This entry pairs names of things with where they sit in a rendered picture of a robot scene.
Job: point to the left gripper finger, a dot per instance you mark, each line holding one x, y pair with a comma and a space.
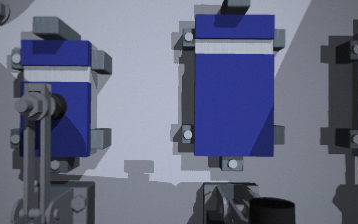
213, 217

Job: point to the blue rectangular block with white stripe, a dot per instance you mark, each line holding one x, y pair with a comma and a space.
234, 85

